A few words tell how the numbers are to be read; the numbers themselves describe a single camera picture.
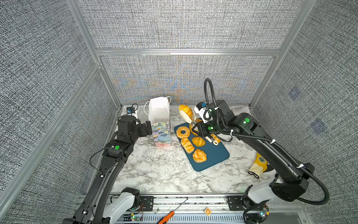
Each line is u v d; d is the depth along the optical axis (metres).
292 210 0.73
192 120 0.66
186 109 0.69
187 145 0.91
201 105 0.59
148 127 0.64
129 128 0.53
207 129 0.57
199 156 0.86
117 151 0.46
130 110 0.58
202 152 0.88
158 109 0.94
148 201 0.73
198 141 0.92
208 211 0.70
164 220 0.68
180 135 0.98
